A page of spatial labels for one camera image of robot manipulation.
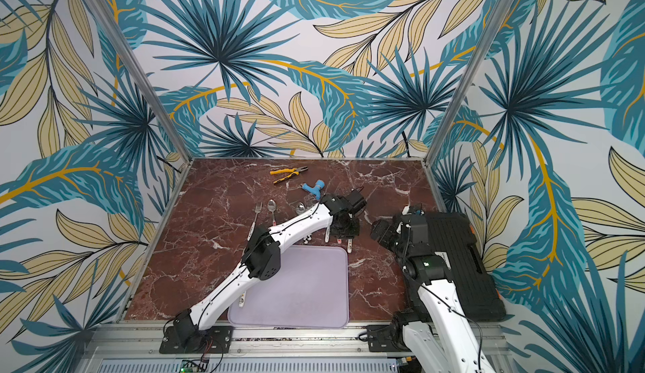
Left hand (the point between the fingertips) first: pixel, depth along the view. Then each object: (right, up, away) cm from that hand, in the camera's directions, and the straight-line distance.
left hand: (353, 238), depth 93 cm
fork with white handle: (-9, +1, +1) cm, 10 cm away
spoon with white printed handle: (-38, +10, +9) cm, 40 cm away
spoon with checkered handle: (-20, +10, +7) cm, 24 cm away
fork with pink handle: (-1, -2, -1) cm, 3 cm away
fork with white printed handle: (-37, -17, -13) cm, 43 cm away
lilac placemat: (-15, -14, -11) cm, 24 cm away
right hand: (+8, +6, -15) cm, 18 cm away
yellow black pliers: (-24, +26, +20) cm, 41 cm away
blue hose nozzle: (-15, +17, +13) cm, 26 cm away
